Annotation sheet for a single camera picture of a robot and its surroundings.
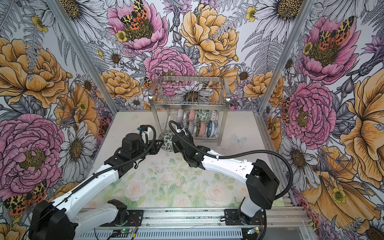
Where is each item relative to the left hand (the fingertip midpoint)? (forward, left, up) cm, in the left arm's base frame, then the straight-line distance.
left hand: (161, 145), depth 81 cm
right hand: (+2, -9, +1) cm, 9 cm away
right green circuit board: (-36, -45, -17) cm, 61 cm away
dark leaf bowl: (+4, -3, +2) cm, 5 cm away
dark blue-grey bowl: (+29, -8, -7) cm, 31 cm away
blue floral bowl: (+15, -28, -5) cm, 32 cm away
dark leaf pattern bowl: (+23, -21, -12) cm, 33 cm away
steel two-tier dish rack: (+27, -18, +4) cm, 33 cm away
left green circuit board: (-35, +15, -18) cm, 43 cm away
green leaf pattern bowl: (+27, -24, -5) cm, 36 cm away
